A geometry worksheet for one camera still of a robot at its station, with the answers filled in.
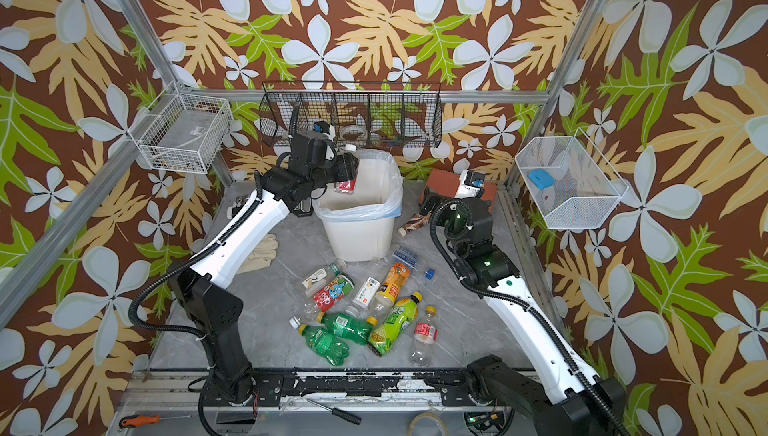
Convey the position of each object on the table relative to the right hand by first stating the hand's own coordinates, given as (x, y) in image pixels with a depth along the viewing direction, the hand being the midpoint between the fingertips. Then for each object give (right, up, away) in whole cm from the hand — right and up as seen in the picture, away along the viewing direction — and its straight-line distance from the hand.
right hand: (440, 190), depth 72 cm
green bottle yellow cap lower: (-30, -42, +10) cm, 53 cm away
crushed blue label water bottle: (-5, -20, +21) cm, 30 cm away
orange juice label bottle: (-13, -31, +14) cm, 36 cm away
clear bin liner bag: (-15, +1, +26) cm, 31 cm away
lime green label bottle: (-9, -34, +8) cm, 36 cm away
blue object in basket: (+33, +5, +14) cm, 36 cm away
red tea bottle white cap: (-24, +2, +5) cm, 24 cm away
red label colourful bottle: (-30, -30, +12) cm, 44 cm away
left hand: (-23, +9, +6) cm, 26 cm away
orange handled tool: (-71, -54, -3) cm, 89 cm away
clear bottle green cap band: (-34, -26, +16) cm, 46 cm away
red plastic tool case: (+10, +6, +45) cm, 46 cm away
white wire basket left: (-72, +18, +14) cm, 75 cm away
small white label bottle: (-20, -30, +13) cm, 38 cm away
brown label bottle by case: (-2, -9, +33) cm, 34 cm away
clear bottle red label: (-3, -38, +7) cm, 39 cm away
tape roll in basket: (-24, +22, +27) cm, 42 cm away
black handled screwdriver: (-24, -54, -1) cm, 59 cm away
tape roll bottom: (-3, -52, -4) cm, 53 cm away
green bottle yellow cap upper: (-24, -36, +8) cm, 44 cm away
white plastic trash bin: (-20, -10, +12) cm, 26 cm away
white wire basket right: (+40, +1, +6) cm, 41 cm away
